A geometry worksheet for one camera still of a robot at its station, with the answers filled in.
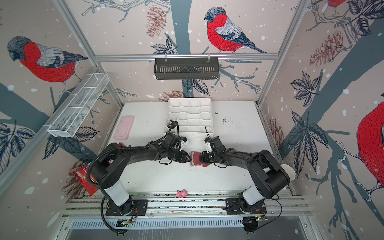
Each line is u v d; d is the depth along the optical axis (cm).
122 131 101
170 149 76
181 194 76
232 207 73
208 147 85
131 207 69
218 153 72
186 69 107
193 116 107
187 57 93
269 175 44
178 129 86
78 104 78
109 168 47
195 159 88
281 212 69
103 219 69
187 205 75
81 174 78
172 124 101
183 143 84
